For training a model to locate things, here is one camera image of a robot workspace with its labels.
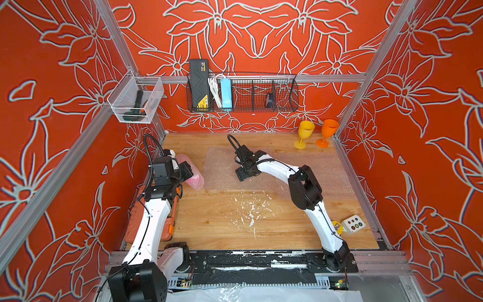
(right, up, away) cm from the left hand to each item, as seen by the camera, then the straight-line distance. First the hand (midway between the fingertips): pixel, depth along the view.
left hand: (190, 164), depth 80 cm
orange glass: (+11, -6, +20) cm, 24 cm away
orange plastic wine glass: (+72, +18, +22) cm, 77 cm away
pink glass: (+3, -8, -1) cm, 8 cm away
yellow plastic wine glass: (+58, +18, +20) cm, 64 cm away
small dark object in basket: (+37, +31, +12) cm, 50 cm away
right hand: (+23, -7, +19) cm, 31 cm away
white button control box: (+71, -26, -1) cm, 76 cm away
